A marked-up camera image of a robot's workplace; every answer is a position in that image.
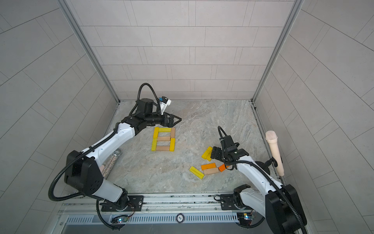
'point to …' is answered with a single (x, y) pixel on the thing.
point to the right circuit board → (244, 216)
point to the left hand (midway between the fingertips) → (178, 117)
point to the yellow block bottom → (172, 146)
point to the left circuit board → (120, 219)
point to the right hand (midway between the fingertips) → (215, 154)
